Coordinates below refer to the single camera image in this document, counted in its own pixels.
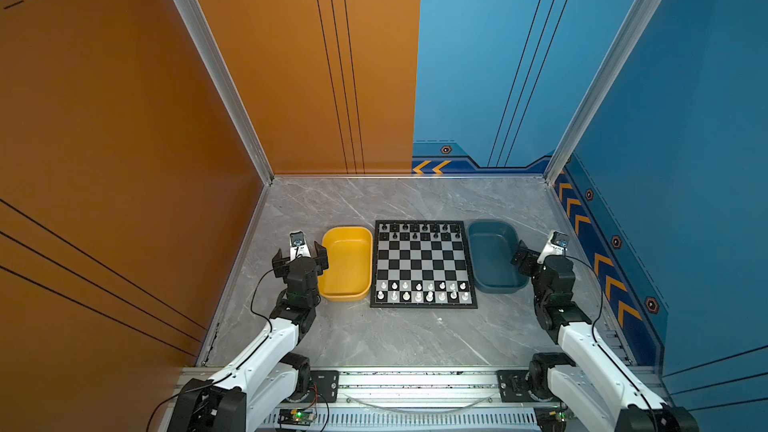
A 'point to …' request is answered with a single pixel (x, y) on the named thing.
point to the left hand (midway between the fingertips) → (298, 245)
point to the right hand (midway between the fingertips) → (534, 246)
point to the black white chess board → (421, 264)
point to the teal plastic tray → (492, 243)
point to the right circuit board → (552, 418)
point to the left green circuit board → (295, 417)
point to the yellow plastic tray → (349, 276)
